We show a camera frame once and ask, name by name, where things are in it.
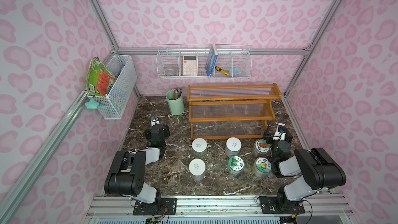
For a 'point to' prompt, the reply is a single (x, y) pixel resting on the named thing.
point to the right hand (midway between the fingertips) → (277, 126)
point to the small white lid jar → (197, 168)
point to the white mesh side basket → (113, 107)
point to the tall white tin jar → (233, 146)
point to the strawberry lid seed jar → (261, 146)
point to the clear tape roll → (171, 72)
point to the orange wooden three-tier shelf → (230, 111)
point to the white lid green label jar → (199, 147)
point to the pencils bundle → (177, 93)
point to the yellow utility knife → (222, 71)
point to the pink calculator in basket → (189, 65)
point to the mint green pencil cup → (176, 106)
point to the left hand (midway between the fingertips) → (155, 124)
